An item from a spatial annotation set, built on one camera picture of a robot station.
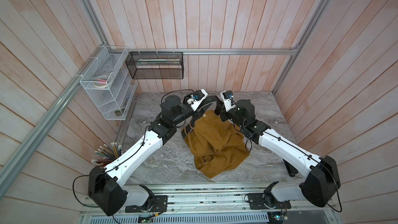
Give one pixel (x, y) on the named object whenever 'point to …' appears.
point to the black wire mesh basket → (155, 65)
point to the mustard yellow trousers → (217, 145)
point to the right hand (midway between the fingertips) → (218, 102)
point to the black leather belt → (186, 131)
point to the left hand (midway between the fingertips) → (205, 100)
